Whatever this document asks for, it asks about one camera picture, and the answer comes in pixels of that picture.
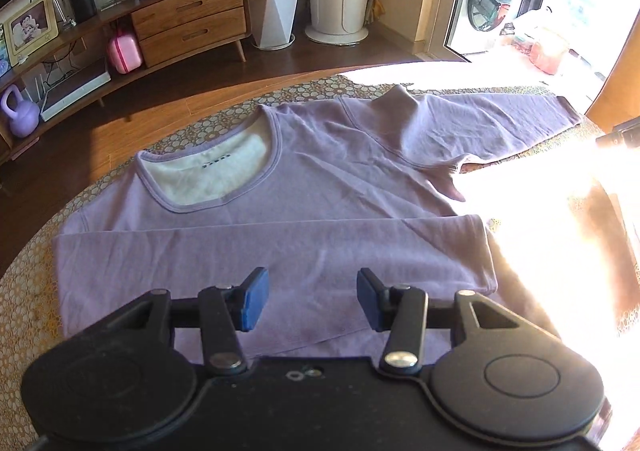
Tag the lilac sweatshirt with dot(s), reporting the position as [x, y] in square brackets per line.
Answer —
[325, 181]

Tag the black speaker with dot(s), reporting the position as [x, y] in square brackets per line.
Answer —
[81, 1]

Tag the wooden television console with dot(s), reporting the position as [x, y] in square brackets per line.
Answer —
[190, 21]

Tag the white planter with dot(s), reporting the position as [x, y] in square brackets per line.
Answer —
[275, 16]

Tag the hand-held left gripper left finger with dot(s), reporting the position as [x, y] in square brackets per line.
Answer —
[255, 301]

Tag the purple kettlebell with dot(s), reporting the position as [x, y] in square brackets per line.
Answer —
[22, 118]

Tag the white flat box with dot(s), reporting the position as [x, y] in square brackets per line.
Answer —
[75, 91]

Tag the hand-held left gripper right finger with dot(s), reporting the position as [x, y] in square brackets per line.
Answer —
[370, 301]

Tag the red bucket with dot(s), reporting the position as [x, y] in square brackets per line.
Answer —
[547, 53]

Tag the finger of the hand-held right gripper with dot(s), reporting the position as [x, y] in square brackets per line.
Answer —
[625, 136]

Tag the pink case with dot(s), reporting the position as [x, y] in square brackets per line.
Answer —
[125, 51]

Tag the yellow photo frame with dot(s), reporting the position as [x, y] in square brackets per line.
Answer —
[30, 28]

